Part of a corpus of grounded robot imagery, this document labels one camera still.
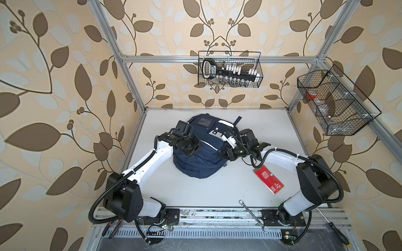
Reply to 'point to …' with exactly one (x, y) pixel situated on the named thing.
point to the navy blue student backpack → (204, 161)
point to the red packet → (269, 179)
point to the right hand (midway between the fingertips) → (220, 156)
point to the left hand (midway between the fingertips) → (206, 144)
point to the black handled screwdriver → (344, 239)
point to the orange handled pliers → (105, 230)
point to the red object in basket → (311, 94)
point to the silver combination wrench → (241, 202)
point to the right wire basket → (340, 107)
